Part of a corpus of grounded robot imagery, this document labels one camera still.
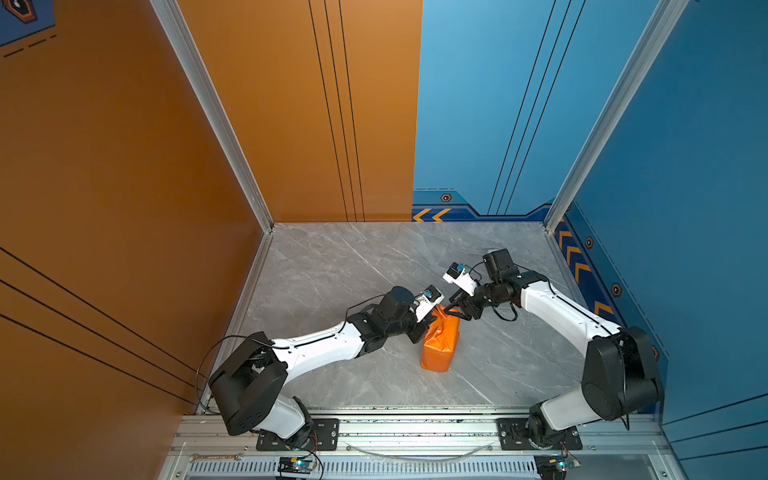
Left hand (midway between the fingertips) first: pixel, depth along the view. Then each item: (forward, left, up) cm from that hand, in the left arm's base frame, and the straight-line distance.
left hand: (435, 311), depth 81 cm
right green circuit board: (-33, -27, -14) cm, 45 cm away
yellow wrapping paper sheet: (-8, -1, 0) cm, 8 cm away
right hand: (+4, -5, -2) cm, 7 cm away
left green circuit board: (-34, +35, -14) cm, 50 cm away
